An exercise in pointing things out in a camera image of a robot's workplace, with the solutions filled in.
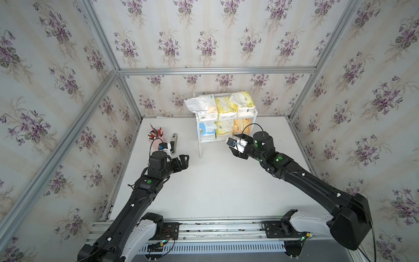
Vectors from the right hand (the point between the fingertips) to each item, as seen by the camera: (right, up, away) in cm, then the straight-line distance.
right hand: (237, 138), depth 77 cm
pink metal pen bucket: (-46, 0, +20) cm, 50 cm away
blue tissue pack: (-15, +5, +9) cm, 18 cm away
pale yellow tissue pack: (-5, +4, +10) cm, 12 cm away
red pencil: (-48, +5, +21) cm, 53 cm away
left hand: (-26, -10, +2) cm, 28 cm away
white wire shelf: (+7, +10, 0) cm, 12 cm away
